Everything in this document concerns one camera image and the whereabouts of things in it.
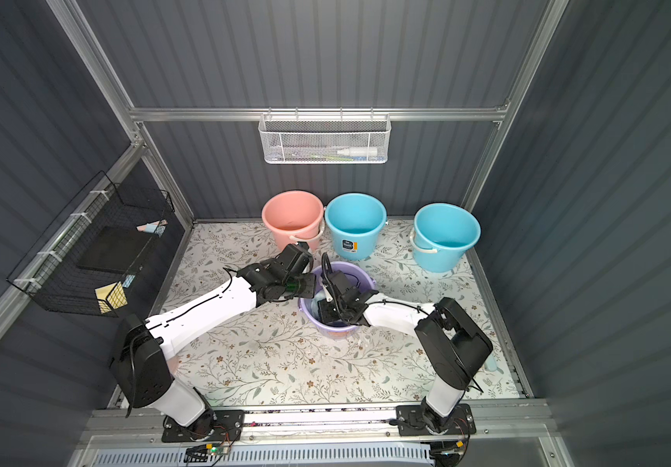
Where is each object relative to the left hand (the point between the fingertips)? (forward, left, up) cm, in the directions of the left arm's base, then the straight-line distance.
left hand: (317, 288), depth 81 cm
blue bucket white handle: (+22, -41, -2) cm, 46 cm away
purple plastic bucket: (+2, -12, +2) cm, 13 cm away
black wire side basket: (+1, +54, +14) cm, 56 cm away
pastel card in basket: (+14, +46, +10) cm, 49 cm away
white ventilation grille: (-37, +10, -17) cm, 42 cm away
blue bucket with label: (+36, -13, -10) cm, 40 cm away
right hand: (-2, 0, -10) cm, 11 cm away
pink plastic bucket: (+34, +10, -5) cm, 36 cm away
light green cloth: (-3, +1, -6) cm, 7 cm away
